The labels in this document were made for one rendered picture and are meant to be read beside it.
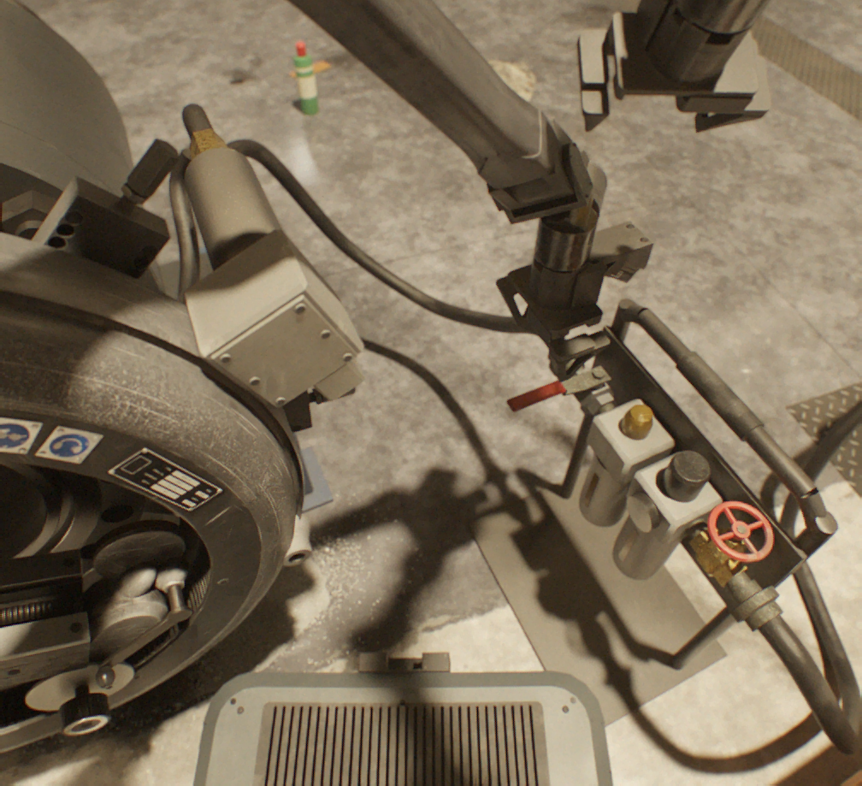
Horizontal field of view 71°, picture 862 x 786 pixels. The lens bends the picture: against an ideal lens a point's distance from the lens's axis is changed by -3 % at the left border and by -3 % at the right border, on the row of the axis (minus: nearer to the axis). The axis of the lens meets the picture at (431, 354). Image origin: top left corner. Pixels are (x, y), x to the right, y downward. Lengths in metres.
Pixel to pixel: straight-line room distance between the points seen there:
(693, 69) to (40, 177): 0.64
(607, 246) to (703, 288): 1.14
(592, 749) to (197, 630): 0.50
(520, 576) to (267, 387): 0.80
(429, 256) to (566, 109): 0.96
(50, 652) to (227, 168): 0.50
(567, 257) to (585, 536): 0.76
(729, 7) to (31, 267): 0.46
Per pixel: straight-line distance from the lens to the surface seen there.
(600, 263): 0.68
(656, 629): 1.26
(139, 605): 0.76
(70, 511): 0.81
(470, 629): 1.21
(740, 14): 0.45
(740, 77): 0.53
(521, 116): 0.54
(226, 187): 0.65
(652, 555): 0.94
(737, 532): 0.79
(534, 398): 0.84
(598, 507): 0.99
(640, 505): 0.83
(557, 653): 1.20
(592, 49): 0.53
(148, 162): 0.52
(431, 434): 1.38
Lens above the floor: 1.15
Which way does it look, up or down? 49 degrees down
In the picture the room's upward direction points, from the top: 1 degrees counter-clockwise
